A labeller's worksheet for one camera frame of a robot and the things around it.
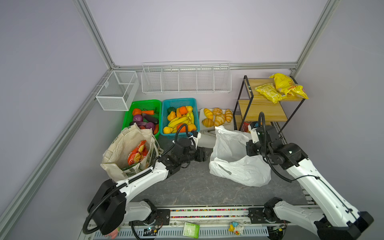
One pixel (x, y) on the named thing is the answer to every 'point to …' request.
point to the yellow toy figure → (237, 228)
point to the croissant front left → (207, 122)
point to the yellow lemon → (189, 108)
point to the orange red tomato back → (137, 111)
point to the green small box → (191, 230)
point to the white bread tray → (207, 136)
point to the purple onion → (138, 118)
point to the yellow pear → (171, 116)
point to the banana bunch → (189, 119)
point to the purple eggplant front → (139, 123)
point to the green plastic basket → (144, 105)
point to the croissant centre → (219, 119)
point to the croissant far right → (228, 115)
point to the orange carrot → (150, 112)
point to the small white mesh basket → (118, 93)
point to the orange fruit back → (183, 110)
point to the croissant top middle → (217, 111)
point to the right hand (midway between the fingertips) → (249, 144)
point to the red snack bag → (138, 153)
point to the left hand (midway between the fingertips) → (208, 152)
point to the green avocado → (171, 109)
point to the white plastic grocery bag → (230, 159)
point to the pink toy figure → (113, 234)
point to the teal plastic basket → (183, 130)
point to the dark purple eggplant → (150, 118)
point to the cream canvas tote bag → (115, 158)
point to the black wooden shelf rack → (247, 110)
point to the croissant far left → (208, 113)
